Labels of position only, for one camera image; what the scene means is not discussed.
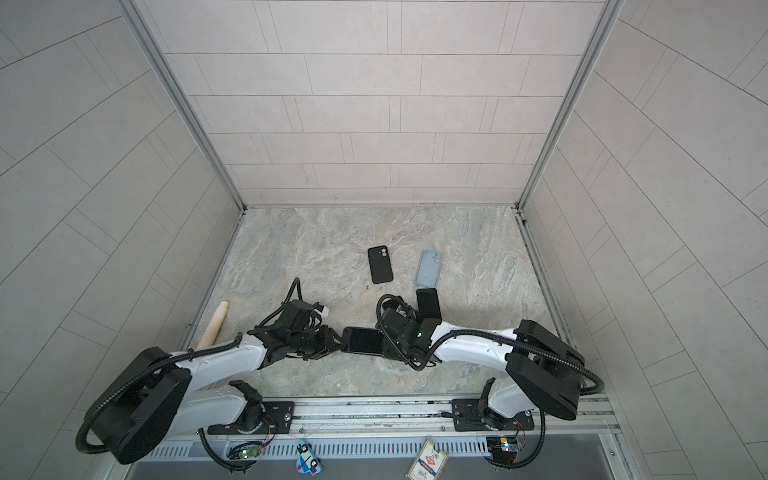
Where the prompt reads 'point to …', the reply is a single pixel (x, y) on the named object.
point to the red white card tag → (428, 462)
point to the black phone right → (428, 304)
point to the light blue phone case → (430, 268)
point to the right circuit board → (508, 444)
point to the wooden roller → (212, 329)
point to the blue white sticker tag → (307, 461)
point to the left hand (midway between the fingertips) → (351, 344)
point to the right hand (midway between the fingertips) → (383, 357)
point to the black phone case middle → (380, 266)
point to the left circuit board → (251, 452)
